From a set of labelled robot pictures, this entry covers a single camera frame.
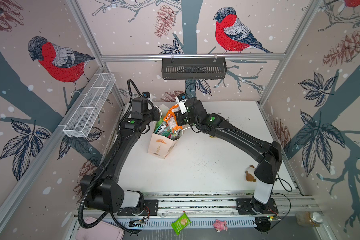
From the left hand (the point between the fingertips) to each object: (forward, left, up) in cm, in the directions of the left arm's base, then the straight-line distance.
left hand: (156, 108), depth 78 cm
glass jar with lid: (-47, -69, -21) cm, 87 cm away
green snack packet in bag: (+1, 0, -14) cm, 14 cm away
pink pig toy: (-49, -31, -27) cm, 64 cm away
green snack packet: (-48, -12, -28) cm, 57 cm away
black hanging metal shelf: (+39, -23, 0) cm, 45 cm away
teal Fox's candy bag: (-4, -4, -13) cm, 15 cm away
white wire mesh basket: (-10, +36, +1) cm, 37 cm away
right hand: (-3, -9, -1) cm, 10 cm away
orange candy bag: (-5, -7, -2) cm, 9 cm away
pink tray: (-50, +23, -27) cm, 62 cm away
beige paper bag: (-16, -2, -13) cm, 21 cm away
